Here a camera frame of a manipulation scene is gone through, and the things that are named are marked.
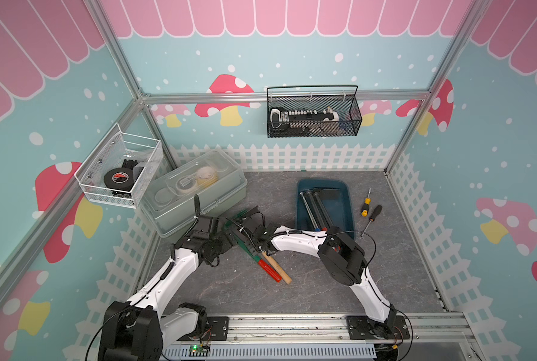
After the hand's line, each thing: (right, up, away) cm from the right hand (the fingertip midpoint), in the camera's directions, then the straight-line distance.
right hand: (253, 242), depth 94 cm
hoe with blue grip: (+26, +7, -3) cm, 27 cm away
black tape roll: (-40, +25, -23) cm, 53 cm away
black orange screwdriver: (+53, +9, +6) cm, 54 cm away
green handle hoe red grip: (+1, -5, -6) cm, 7 cm away
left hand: (-9, 0, -9) cm, 13 cm away
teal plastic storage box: (+39, +13, +9) cm, 42 cm away
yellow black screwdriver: (+51, +14, +10) cm, 54 cm away
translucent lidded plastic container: (-31, +18, -11) cm, 38 cm away
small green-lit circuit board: (-16, -30, -22) cm, 40 cm away
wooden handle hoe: (+7, -5, -5) cm, 10 cm away
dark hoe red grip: (+27, +14, +5) cm, 31 cm away
